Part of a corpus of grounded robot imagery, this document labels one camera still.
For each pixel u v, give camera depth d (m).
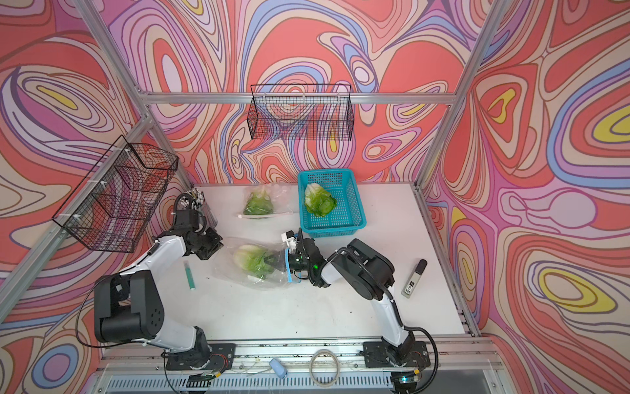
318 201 1.02
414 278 0.86
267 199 1.07
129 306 0.44
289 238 0.87
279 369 0.69
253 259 0.85
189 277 0.90
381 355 0.74
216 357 0.73
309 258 0.73
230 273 0.86
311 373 0.70
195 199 0.91
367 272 0.54
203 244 0.77
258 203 1.02
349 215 1.08
